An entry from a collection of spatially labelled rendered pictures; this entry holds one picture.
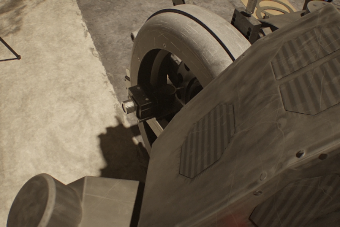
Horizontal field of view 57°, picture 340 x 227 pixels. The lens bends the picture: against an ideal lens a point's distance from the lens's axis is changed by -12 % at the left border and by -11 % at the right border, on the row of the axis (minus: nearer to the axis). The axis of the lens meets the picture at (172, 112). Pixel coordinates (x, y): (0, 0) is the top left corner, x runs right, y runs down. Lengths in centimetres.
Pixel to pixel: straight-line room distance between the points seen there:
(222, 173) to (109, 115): 166
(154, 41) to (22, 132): 113
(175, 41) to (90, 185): 53
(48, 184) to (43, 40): 220
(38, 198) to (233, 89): 27
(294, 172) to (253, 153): 5
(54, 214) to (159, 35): 67
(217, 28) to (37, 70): 165
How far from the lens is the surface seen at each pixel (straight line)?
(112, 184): 47
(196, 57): 83
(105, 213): 44
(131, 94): 111
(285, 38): 37
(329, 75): 29
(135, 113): 111
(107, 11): 286
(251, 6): 83
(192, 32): 85
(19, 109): 207
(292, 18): 122
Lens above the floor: 141
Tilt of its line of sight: 46 degrees down
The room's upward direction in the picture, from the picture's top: 7 degrees clockwise
